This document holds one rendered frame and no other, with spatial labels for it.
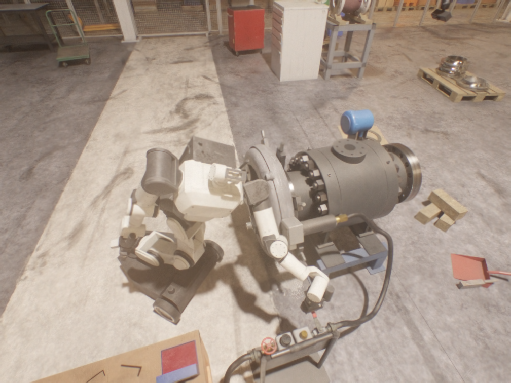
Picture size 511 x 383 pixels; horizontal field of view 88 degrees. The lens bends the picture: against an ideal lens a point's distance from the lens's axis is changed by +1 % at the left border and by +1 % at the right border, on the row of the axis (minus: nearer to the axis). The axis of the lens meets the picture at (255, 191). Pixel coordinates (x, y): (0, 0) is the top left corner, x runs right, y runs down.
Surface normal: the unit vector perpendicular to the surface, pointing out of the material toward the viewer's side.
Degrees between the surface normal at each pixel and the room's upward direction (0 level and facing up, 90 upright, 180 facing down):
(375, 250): 0
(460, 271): 0
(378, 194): 65
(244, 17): 90
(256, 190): 48
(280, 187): 35
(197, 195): 72
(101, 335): 0
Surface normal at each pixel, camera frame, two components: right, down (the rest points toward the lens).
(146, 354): 0.00, -0.73
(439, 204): -0.94, 0.22
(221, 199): 0.45, 0.35
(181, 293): 0.63, -0.30
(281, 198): 0.19, -0.07
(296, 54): 0.19, 0.67
